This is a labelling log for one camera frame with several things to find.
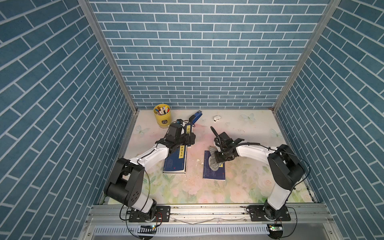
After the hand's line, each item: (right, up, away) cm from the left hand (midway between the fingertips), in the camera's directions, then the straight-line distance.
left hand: (193, 136), depth 90 cm
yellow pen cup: (-21, +14, +11) cm, 28 cm away
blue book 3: (-10, -15, -2) cm, 18 cm away
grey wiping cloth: (+12, -16, -2) cm, 20 cm away
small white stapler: (+17, +12, +23) cm, 31 cm away
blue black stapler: (0, +11, +21) cm, 24 cm away
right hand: (+15, -15, +3) cm, 22 cm away
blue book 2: (+10, -22, -3) cm, 24 cm away
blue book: (-4, +4, +15) cm, 16 cm away
